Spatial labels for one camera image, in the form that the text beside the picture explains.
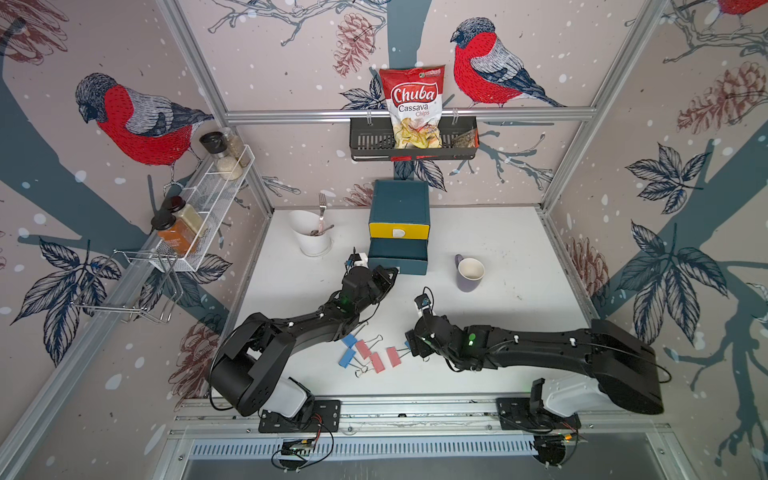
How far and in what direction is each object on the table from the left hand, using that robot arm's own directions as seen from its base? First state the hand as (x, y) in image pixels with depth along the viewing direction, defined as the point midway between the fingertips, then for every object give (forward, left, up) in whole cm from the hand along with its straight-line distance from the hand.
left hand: (406, 265), depth 84 cm
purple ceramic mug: (+6, -22, -13) cm, 26 cm away
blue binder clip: (-21, 0, -5) cm, 21 cm away
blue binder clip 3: (-16, +17, -15) cm, 28 cm away
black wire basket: (+38, +11, +17) cm, 43 cm away
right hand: (-15, -3, -11) cm, 19 cm away
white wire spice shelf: (+15, +56, +14) cm, 60 cm away
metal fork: (+26, +29, -4) cm, 39 cm away
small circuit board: (-42, +27, -17) cm, 52 cm away
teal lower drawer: (+10, -2, -9) cm, 13 cm away
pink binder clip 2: (-23, +8, -16) cm, 29 cm away
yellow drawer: (+10, +2, +3) cm, 11 cm away
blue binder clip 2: (-21, +17, -16) cm, 31 cm away
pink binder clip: (-20, +4, -17) cm, 27 cm away
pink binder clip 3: (-18, +13, -17) cm, 28 cm away
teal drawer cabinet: (+21, +1, +6) cm, 21 cm away
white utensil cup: (+21, +35, -7) cm, 41 cm away
